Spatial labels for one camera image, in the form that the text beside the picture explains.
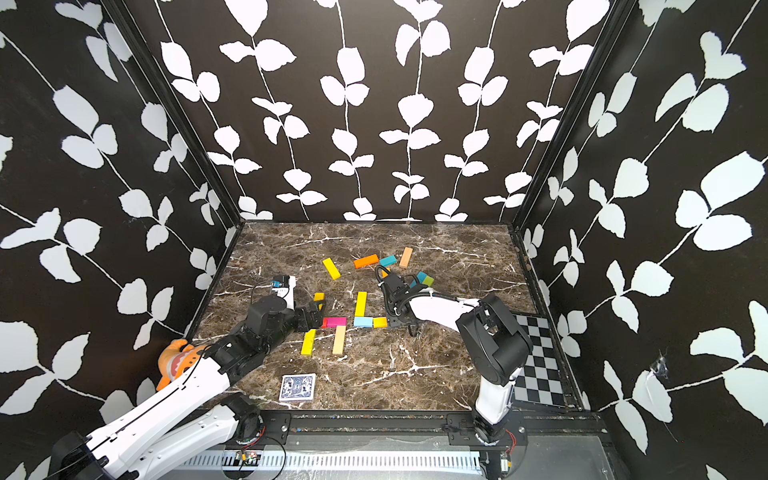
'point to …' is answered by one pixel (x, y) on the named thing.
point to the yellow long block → (319, 297)
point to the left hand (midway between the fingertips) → (314, 299)
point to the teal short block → (388, 261)
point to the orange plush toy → (176, 357)
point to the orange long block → (368, 260)
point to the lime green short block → (428, 281)
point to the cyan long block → (421, 276)
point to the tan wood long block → (339, 340)
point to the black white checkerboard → (539, 380)
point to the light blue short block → (365, 322)
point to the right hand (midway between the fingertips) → (399, 313)
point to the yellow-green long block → (309, 342)
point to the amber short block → (380, 323)
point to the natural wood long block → (405, 257)
